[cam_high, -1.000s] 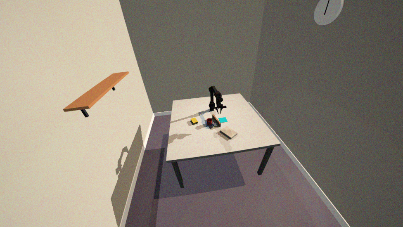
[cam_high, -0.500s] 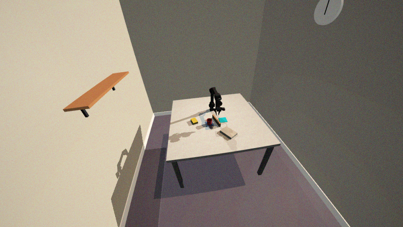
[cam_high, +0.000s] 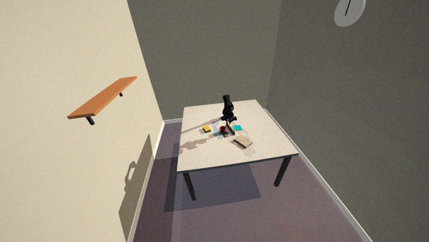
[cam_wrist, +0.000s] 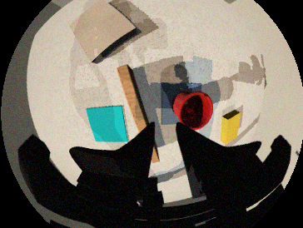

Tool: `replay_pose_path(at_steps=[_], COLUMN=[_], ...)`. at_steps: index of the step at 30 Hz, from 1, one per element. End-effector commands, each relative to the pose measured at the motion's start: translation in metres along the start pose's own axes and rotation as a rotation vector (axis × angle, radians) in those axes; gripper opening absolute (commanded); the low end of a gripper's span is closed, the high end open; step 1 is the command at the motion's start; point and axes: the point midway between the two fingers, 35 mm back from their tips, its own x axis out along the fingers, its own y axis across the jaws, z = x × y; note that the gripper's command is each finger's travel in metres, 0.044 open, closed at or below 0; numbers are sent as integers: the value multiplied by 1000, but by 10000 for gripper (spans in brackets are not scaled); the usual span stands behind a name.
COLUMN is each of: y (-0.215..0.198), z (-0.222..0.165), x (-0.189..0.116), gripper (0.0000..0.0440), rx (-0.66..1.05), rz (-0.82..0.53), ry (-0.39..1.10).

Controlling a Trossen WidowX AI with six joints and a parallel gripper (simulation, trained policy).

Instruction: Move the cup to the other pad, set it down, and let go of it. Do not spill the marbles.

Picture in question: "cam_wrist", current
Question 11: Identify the brown rectangular block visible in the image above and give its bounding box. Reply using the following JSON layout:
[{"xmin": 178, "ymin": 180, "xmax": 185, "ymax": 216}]
[{"xmin": 116, "ymin": 64, "xmax": 161, "ymax": 162}]

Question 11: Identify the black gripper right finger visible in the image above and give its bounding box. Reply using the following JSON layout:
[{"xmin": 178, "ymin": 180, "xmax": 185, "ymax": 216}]
[{"xmin": 176, "ymin": 121, "xmax": 262, "ymax": 199}]

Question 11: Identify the yellow rectangular block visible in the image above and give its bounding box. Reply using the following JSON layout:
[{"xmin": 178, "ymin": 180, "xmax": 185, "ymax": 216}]
[{"xmin": 220, "ymin": 111, "xmax": 240, "ymax": 144}]

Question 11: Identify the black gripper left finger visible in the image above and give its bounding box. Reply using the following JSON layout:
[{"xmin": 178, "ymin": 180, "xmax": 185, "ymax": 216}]
[{"xmin": 70, "ymin": 121, "xmax": 155, "ymax": 202}]

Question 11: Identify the red plastic cup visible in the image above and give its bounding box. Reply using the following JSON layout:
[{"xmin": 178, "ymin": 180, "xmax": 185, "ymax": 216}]
[{"xmin": 171, "ymin": 92, "xmax": 213, "ymax": 131}]

